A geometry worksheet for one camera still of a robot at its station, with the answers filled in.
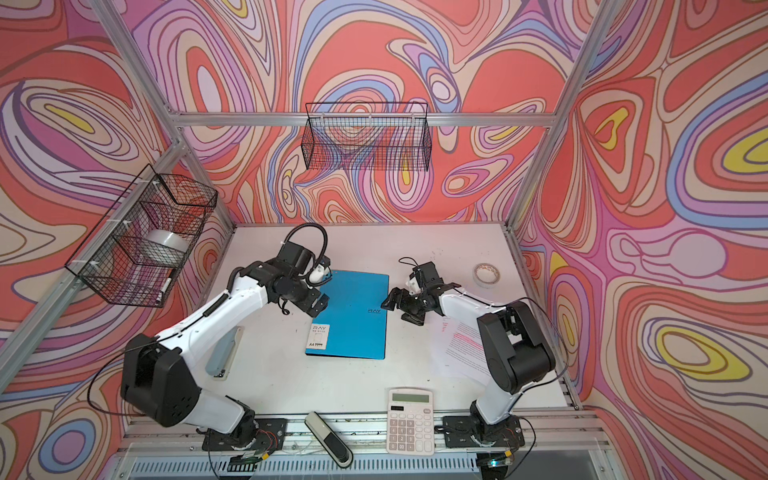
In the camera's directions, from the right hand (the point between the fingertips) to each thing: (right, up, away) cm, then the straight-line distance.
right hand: (393, 316), depth 90 cm
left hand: (-22, +8, -5) cm, 24 cm away
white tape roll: (+33, +12, +14) cm, 38 cm away
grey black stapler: (-16, -24, -21) cm, 36 cm away
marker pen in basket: (-57, +12, -17) cm, 60 cm away
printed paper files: (+19, -10, -4) cm, 22 cm away
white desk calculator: (+4, -23, -17) cm, 29 cm away
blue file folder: (-12, -2, 0) cm, 13 cm away
